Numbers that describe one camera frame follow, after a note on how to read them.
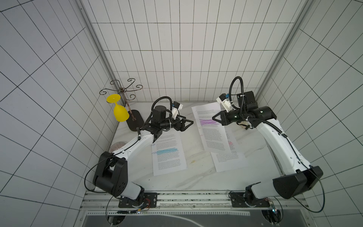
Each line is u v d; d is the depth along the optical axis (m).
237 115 0.60
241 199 0.73
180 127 0.70
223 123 0.62
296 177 0.38
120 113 0.85
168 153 0.90
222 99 0.64
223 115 0.62
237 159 0.88
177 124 0.70
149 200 0.72
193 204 0.72
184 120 0.70
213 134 0.76
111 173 0.43
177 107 0.71
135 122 1.07
